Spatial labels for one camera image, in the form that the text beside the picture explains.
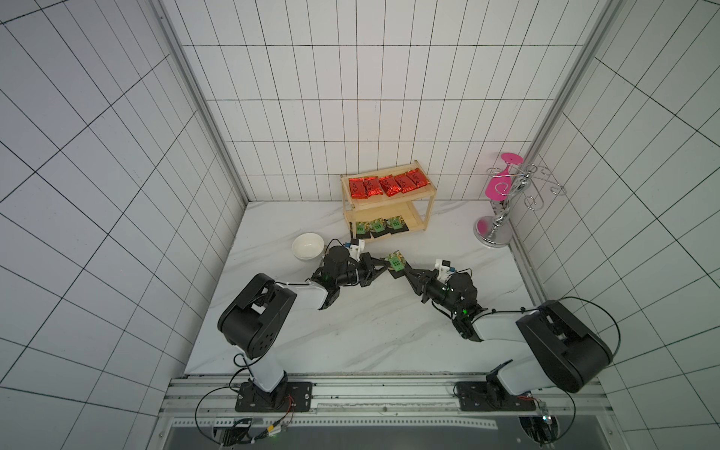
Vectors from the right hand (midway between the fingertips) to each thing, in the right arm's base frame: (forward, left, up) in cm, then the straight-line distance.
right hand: (394, 273), depth 82 cm
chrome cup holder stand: (+28, -41, -12) cm, 51 cm away
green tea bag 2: (+25, +12, -10) cm, 30 cm away
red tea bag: (+27, +13, +9) cm, 32 cm away
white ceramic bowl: (+14, +31, -9) cm, 35 cm away
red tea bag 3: (+31, -3, +9) cm, 32 cm away
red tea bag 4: (+33, -8, +10) cm, 35 cm away
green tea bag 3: (+27, +5, -12) cm, 30 cm away
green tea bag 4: (+29, -2, -12) cm, 31 cm away
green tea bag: (+5, -1, -1) cm, 5 cm away
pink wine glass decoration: (+25, -32, +14) cm, 43 cm away
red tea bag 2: (+29, +2, +10) cm, 30 cm away
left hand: (+2, +2, -1) cm, 3 cm away
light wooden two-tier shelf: (+42, -10, -12) cm, 45 cm away
